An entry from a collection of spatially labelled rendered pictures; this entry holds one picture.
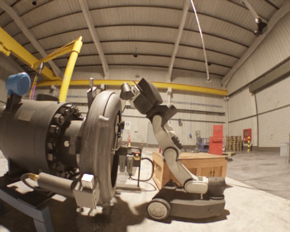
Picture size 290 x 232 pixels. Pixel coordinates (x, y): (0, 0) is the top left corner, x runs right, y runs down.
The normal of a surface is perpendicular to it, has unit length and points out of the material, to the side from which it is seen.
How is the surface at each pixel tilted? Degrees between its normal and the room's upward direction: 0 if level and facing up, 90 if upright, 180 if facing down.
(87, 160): 93
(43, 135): 83
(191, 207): 90
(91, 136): 80
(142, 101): 105
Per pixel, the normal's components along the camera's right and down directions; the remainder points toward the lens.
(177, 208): -0.39, -0.19
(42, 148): 0.10, -0.05
